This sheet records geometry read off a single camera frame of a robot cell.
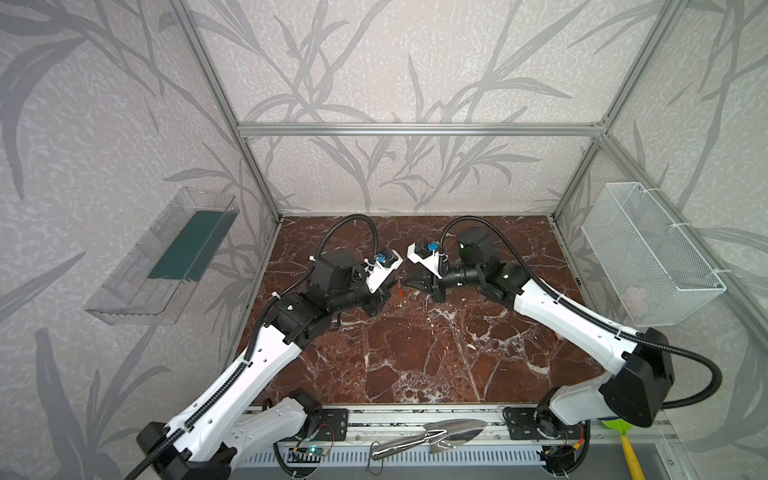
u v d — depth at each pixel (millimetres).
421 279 635
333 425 728
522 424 737
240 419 416
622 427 721
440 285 608
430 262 596
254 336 441
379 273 567
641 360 413
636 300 730
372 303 593
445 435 707
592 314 465
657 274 623
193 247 652
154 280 639
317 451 703
